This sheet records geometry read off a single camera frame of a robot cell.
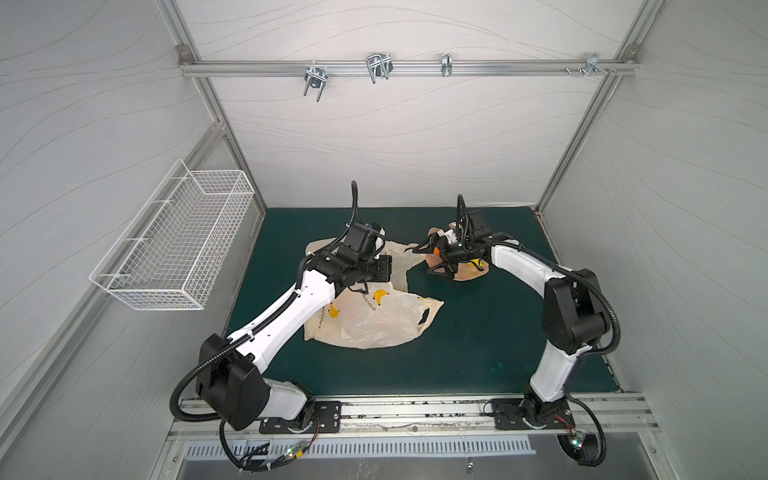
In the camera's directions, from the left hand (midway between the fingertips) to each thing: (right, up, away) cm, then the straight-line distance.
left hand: (395, 264), depth 79 cm
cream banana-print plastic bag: (-10, -14, 0) cm, 18 cm away
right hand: (+9, +2, +8) cm, 12 cm away
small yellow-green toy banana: (+22, +1, -1) cm, 22 cm away
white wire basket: (-53, +3, -12) cm, 54 cm away
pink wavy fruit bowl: (+23, -4, +20) cm, 31 cm away
